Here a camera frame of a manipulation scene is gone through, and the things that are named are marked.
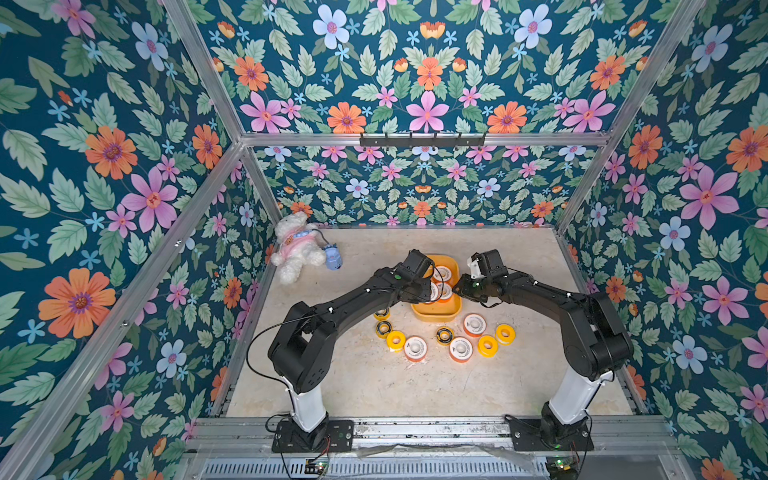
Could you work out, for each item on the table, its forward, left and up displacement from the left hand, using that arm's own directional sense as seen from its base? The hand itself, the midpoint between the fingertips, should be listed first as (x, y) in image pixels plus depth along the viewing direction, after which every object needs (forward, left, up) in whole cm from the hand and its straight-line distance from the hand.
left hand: (429, 289), depth 88 cm
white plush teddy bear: (+24, +43, -2) cm, 50 cm away
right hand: (+3, -9, -5) cm, 11 cm away
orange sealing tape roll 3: (+6, -3, -11) cm, 13 cm away
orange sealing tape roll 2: (+4, -7, -9) cm, 12 cm away
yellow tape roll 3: (-11, -23, -11) cm, 28 cm away
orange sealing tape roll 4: (-13, +5, -11) cm, 18 cm away
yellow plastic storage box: (-3, -7, -9) cm, 12 cm away
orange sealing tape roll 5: (-15, -8, -11) cm, 20 cm away
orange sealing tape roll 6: (-8, -14, -10) cm, 19 cm away
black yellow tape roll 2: (-6, +15, -11) cm, 20 cm away
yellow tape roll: (-11, +11, -10) cm, 18 cm away
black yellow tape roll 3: (-10, -4, -11) cm, 15 cm away
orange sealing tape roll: (+11, -6, -8) cm, 15 cm away
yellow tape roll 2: (-15, -16, -11) cm, 24 cm away
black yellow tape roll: (-2, +15, -10) cm, 18 cm away
